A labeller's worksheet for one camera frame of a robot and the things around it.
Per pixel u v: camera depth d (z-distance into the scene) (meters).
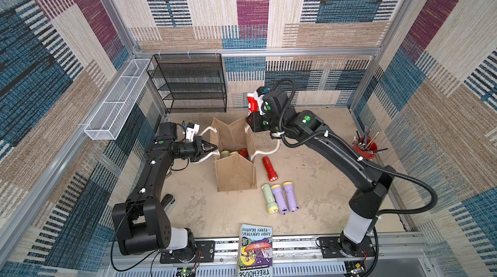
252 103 0.69
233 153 0.91
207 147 0.76
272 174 0.91
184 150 0.69
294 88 1.13
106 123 0.70
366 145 0.92
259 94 0.64
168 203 0.82
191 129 0.76
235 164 0.78
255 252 0.71
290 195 0.85
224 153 0.93
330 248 0.73
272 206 0.81
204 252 0.73
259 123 0.64
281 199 0.83
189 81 1.08
